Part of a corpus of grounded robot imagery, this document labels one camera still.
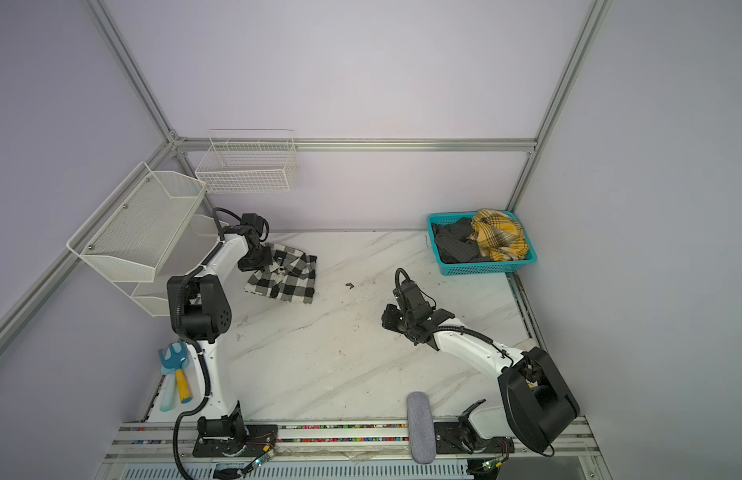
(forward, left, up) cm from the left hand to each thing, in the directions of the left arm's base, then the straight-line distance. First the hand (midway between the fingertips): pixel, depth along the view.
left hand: (257, 266), depth 99 cm
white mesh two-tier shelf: (-6, +22, +21) cm, 31 cm away
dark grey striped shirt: (+10, -68, +1) cm, 69 cm away
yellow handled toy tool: (-37, +13, -8) cm, 40 cm away
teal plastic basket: (+1, -76, -1) cm, 76 cm away
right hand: (-19, -42, +1) cm, 46 cm away
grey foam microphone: (-49, -52, -6) cm, 71 cm away
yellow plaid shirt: (+11, -84, +4) cm, 84 cm away
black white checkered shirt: (-2, -11, -4) cm, 11 cm away
